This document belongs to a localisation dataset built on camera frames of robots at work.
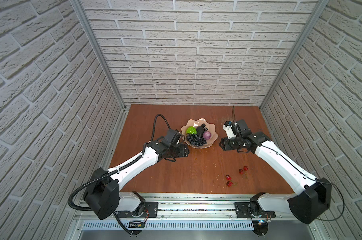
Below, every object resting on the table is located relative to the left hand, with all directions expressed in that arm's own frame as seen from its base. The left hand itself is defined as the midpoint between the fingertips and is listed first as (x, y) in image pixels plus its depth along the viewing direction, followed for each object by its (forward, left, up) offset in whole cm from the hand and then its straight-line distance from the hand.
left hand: (186, 149), depth 82 cm
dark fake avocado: (+18, -11, -7) cm, 22 cm away
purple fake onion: (+14, -15, -7) cm, 22 cm away
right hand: (-1, -21, +4) cm, 22 cm away
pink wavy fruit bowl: (+22, -18, -8) cm, 30 cm away
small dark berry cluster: (+21, -15, -8) cm, 27 cm away
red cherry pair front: (-16, -24, -10) cm, 31 cm away
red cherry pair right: (-8, -36, -11) cm, 38 cm away
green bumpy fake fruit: (+17, -5, -4) cm, 18 cm away
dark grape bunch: (+9, -6, -5) cm, 12 cm away
